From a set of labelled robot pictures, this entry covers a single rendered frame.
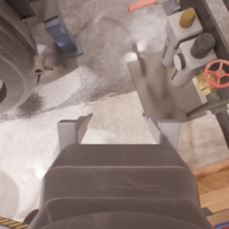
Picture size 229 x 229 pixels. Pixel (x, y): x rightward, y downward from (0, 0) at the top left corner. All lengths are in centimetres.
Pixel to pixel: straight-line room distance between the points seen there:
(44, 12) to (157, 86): 67
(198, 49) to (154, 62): 54
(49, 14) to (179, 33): 62
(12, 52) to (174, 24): 44
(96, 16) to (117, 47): 26
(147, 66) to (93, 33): 40
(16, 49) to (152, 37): 79
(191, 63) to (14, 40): 45
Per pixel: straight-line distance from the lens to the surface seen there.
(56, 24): 93
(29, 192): 112
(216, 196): 59
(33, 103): 110
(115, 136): 91
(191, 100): 97
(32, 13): 57
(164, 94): 95
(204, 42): 50
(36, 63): 57
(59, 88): 104
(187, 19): 54
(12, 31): 49
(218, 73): 48
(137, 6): 57
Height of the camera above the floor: 91
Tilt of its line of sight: 78 degrees down
